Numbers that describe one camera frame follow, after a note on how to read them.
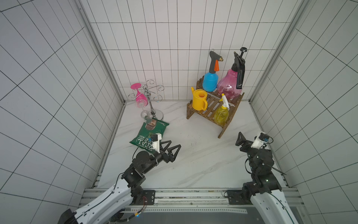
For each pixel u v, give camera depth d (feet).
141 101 2.67
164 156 2.05
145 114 2.88
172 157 2.07
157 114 3.54
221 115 2.97
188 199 2.39
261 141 2.01
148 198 2.36
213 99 3.37
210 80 2.74
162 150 2.08
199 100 2.87
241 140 2.25
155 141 2.08
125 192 1.73
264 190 1.71
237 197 2.38
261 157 1.80
